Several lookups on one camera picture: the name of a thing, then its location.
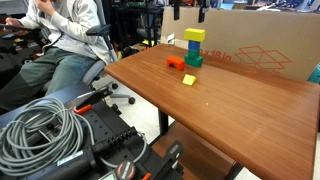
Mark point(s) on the large cardboard box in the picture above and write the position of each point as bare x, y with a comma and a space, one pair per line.
253, 30

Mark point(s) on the small yellow floor object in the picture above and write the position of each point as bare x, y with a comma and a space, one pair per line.
148, 42

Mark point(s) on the grey office chair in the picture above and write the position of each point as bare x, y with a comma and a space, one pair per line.
98, 30

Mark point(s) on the black tablet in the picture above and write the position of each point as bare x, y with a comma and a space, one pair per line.
16, 28

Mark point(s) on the black equipment rack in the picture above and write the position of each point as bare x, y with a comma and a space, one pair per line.
133, 20

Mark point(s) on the yellow rectangular block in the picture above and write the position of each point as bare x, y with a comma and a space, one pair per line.
195, 34

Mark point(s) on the yellow wedge block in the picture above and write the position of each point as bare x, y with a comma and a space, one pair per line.
189, 80

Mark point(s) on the blue cube block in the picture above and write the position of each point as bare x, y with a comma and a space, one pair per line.
194, 45

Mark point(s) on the green rectangular block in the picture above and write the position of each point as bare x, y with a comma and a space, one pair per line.
194, 62

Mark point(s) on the slanted black table leg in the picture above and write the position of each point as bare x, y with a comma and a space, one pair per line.
234, 170

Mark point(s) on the orange arch block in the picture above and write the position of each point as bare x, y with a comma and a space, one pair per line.
175, 62

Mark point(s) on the red and black stop button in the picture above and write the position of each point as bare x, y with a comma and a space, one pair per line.
125, 170

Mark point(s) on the straight black table leg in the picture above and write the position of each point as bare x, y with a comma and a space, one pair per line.
163, 122

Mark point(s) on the teal object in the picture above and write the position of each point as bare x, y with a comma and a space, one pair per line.
315, 75

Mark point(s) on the wooden lower table shelf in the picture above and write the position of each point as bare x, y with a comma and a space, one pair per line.
193, 153

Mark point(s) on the seated person in grey hoodie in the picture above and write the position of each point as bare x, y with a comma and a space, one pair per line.
73, 20

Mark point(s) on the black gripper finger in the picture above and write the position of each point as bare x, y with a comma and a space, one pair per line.
176, 10
203, 10

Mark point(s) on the dark green cube block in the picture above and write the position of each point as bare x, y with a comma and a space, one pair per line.
193, 53

